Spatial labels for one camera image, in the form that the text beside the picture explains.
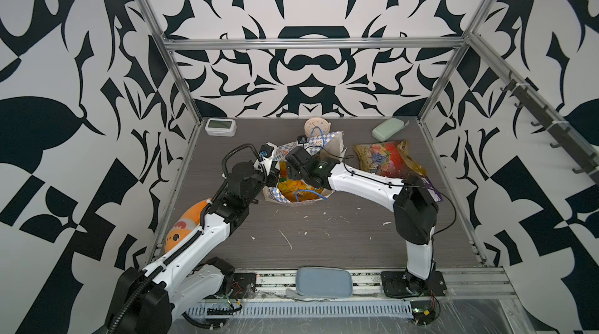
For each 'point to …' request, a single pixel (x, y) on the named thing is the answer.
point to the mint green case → (388, 129)
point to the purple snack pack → (431, 190)
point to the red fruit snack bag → (383, 158)
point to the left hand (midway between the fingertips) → (277, 152)
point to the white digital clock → (221, 127)
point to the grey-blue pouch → (322, 282)
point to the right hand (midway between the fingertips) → (299, 162)
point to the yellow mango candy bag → (295, 190)
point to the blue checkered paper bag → (330, 143)
